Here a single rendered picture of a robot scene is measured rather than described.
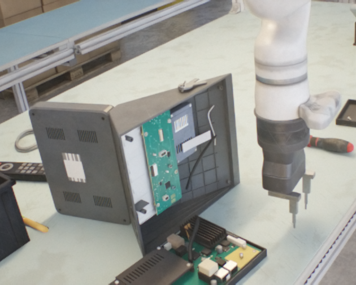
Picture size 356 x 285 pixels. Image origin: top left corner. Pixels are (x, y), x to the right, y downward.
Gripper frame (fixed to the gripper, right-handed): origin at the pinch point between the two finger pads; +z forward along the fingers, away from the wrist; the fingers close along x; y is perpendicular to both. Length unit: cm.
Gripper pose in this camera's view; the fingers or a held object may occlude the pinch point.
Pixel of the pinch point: (300, 217)
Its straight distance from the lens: 79.4
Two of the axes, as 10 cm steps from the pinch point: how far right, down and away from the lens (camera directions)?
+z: 1.2, 8.8, 4.6
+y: -8.4, -1.5, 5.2
